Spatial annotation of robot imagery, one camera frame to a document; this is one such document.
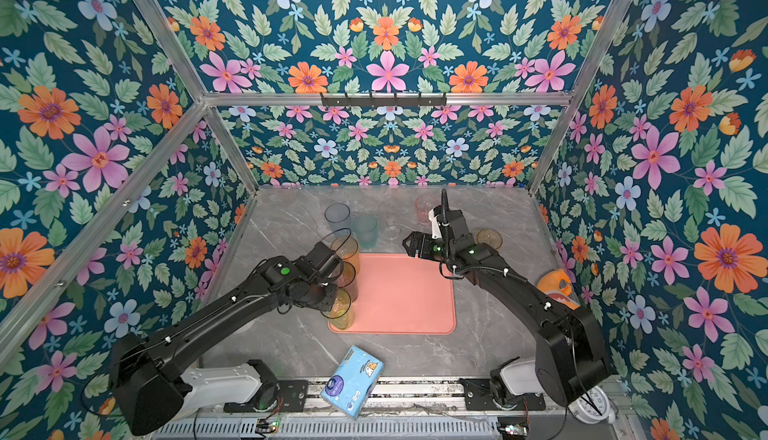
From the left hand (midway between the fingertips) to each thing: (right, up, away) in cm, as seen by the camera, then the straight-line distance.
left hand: (334, 296), depth 76 cm
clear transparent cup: (+13, +21, +25) cm, 35 cm away
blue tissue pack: (+6, -19, -6) cm, 21 cm away
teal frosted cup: (+6, +17, +19) cm, 27 cm away
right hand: (+21, +14, +7) cm, 26 cm away
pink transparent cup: (+25, +25, +31) cm, 48 cm away
